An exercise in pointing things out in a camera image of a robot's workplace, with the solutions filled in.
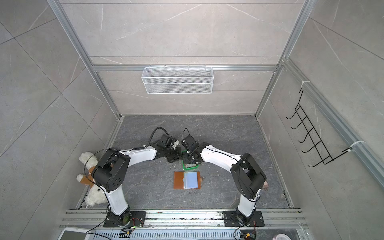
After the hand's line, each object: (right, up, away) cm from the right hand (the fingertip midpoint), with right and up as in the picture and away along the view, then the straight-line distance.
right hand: (186, 158), depth 89 cm
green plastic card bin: (0, -5, +1) cm, 5 cm away
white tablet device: (-50, -29, -23) cm, 62 cm away
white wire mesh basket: (-7, +52, +11) cm, 53 cm away
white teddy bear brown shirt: (-44, -16, -16) cm, 50 cm away
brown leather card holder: (-2, -12, -4) cm, 13 cm away
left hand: (0, +2, +3) cm, 3 cm away
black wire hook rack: (+61, +13, -23) cm, 66 cm away
